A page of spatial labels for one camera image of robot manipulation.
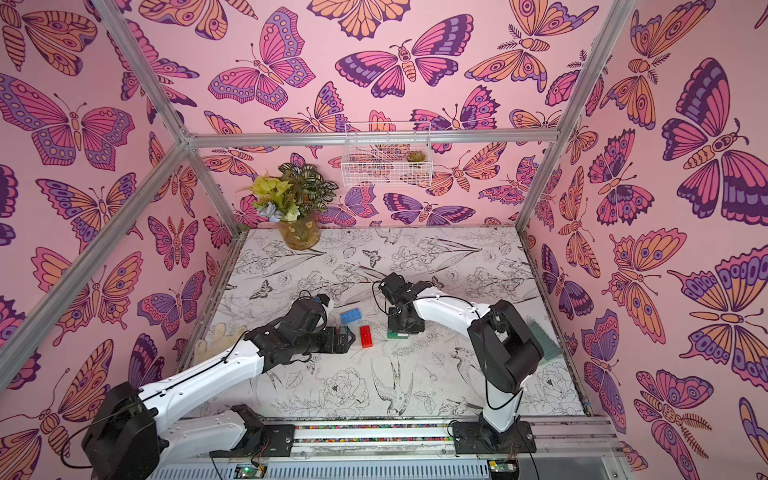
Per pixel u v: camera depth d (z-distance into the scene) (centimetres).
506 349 47
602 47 74
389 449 73
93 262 63
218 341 90
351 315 95
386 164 106
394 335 90
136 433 39
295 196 103
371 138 93
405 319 76
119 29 70
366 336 90
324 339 73
